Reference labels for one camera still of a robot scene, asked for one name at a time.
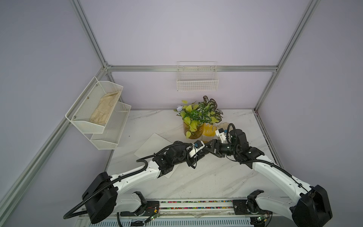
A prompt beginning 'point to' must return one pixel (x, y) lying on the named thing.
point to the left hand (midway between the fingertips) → (199, 151)
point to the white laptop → (154, 145)
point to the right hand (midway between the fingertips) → (206, 149)
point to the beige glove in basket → (101, 113)
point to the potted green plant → (195, 115)
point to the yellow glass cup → (208, 133)
